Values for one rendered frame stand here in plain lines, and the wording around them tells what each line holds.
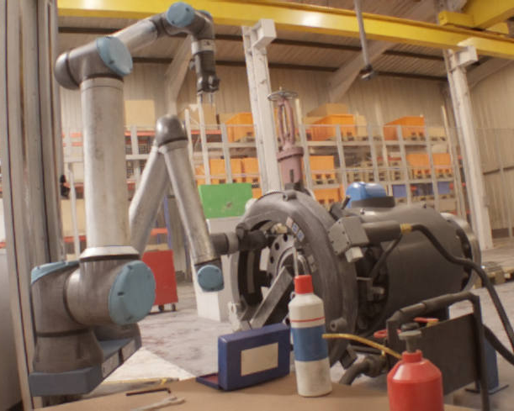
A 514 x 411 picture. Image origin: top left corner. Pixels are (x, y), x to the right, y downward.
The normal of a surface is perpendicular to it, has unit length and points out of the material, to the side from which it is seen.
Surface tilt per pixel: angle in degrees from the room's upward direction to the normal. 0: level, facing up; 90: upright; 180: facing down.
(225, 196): 90
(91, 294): 87
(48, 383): 90
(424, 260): 85
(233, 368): 103
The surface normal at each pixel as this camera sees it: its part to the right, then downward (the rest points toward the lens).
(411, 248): 0.46, -0.40
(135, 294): 0.90, -0.06
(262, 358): 0.52, 0.08
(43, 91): -0.01, -0.09
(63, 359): 0.18, -0.44
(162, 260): 0.56, -0.14
